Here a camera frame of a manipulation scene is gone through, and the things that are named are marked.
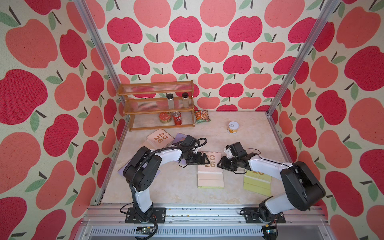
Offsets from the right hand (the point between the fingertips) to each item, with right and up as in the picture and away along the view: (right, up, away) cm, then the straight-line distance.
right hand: (219, 168), depth 90 cm
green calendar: (-6, -9, -6) cm, 13 cm away
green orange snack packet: (-9, +34, +26) cm, 43 cm away
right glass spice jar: (-21, +45, +8) cm, 50 cm away
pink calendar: (-40, +16, +11) cm, 44 cm away
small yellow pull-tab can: (+13, +25, +15) cm, 31 cm away
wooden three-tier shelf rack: (-43, +42, +26) cm, 66 cm away
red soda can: (-27, +32, +14) cm, 44 cm away
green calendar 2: (+21, -7, -5) cm, 23 cm away
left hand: (-9, +2, -2) cm, 9 cm away
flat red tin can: (-37, +32, +22) cm, 54 cm away
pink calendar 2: (-6, -4, -2) cm, 7 cm away
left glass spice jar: (-31, +43, +7) cm, 53 cm away
